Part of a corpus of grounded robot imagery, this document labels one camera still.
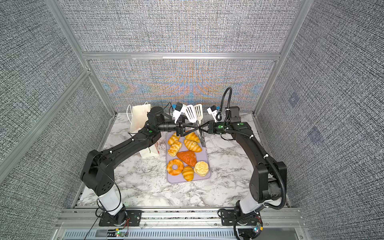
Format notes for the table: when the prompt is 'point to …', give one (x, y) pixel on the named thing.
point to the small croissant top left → (173, 139)
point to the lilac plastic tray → (202, 156)
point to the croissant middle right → (192, 145)
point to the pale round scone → (201, 168)
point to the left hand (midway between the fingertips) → (196, 126)
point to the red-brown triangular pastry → (188, 157)
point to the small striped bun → (188, 173)
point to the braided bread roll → (174, 148)
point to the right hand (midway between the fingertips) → (200, 127)
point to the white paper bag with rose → (139, 119)
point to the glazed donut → (172, 171)
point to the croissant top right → (193, 137)
